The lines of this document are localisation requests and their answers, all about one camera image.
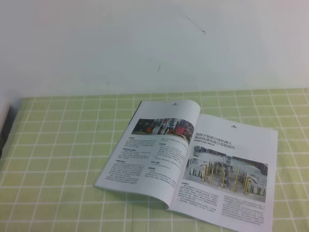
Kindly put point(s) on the green checkered tablecloth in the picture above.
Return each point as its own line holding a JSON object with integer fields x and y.
{"x": 57, "y": 147}

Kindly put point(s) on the white magazine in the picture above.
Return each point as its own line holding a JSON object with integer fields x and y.
{"x": 203, "y": 166}

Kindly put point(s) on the dark object at table edge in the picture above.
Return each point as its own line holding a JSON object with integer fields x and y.
{"x": 7, "y": 117}

